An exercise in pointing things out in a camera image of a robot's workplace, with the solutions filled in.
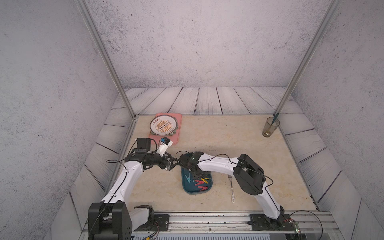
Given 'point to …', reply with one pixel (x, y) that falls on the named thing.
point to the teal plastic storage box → (192, 186)
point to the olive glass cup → (270, 126)
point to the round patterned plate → (164, 125)
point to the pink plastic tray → (175, 138)
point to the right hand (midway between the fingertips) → (201, 175)
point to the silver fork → (233, 198)
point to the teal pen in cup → (275, 118)
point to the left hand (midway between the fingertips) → (175, 158)
